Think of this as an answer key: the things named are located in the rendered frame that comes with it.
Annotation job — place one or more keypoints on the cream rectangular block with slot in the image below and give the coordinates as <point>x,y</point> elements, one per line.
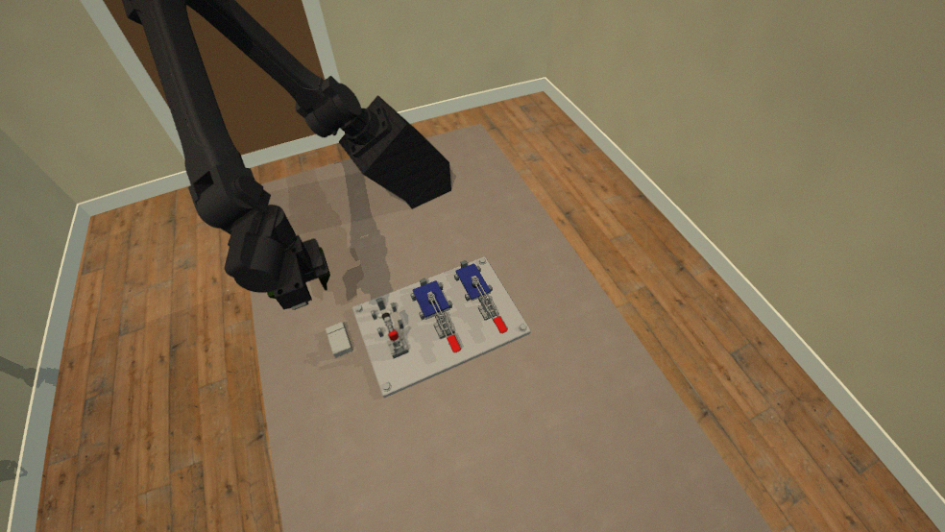
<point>338,339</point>

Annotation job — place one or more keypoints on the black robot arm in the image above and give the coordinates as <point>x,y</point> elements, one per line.
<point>222,188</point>

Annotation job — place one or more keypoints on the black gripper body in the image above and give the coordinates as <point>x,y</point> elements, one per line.
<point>317,259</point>

